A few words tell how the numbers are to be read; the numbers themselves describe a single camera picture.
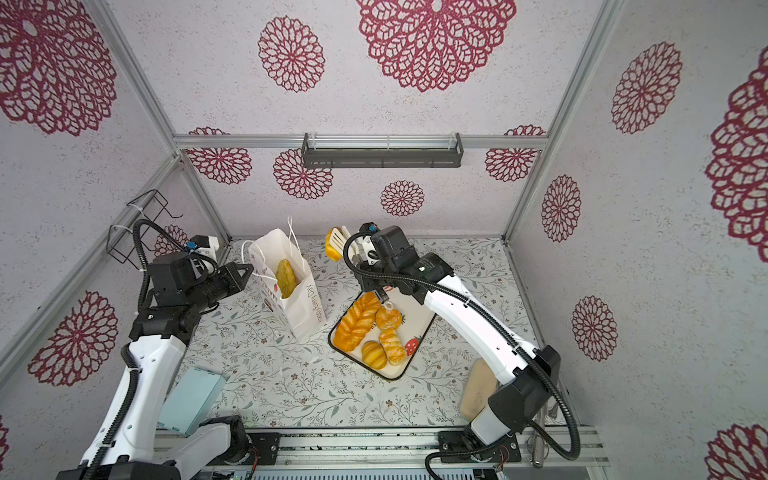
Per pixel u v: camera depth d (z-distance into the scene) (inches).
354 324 36.6
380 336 36.0
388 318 36.8
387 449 29.5
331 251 30.1
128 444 15.1
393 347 34.4
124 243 28.1
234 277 24.6
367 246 25.7
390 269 20.9
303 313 33.0
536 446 28.7
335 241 29.7
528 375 16.0
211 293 23.7
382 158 34.3
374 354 33.6
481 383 32.1
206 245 25.1
